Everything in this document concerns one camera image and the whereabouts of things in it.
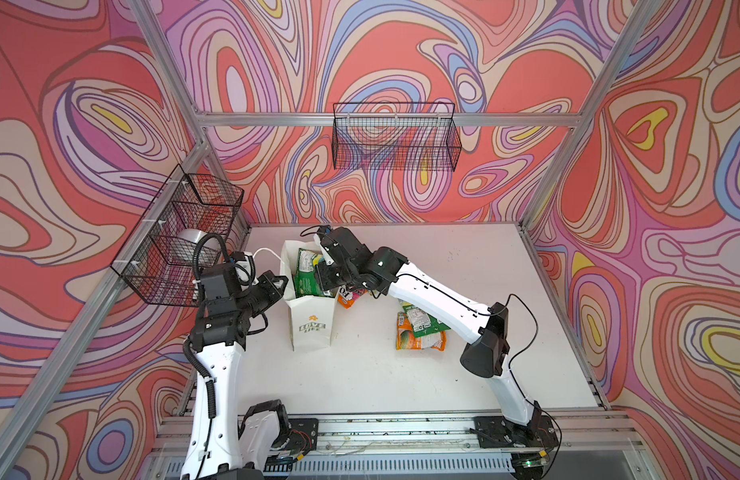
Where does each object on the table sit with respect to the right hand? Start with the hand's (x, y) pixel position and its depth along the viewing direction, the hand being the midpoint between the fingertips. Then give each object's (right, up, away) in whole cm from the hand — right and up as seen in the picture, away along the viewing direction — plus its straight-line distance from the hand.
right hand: (321, 280), depth 76 cm
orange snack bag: (+23, -19, +10) cm, 32 cm away
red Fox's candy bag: (+5, -8, +20) cm, 22 cm away
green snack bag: (-4, +1, 0) cm, 4 cm away
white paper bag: (-2, -10, +1) cm, 10 cm away
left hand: (-7, +1, -3) cm, 8 cm away
